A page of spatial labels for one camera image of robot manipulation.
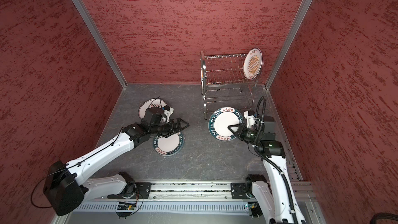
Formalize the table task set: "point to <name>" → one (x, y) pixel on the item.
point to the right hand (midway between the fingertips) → (227, 130)
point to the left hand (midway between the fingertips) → (183, 130)
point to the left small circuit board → (124, 206)
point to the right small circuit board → (254, 209)
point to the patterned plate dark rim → (170, 146)
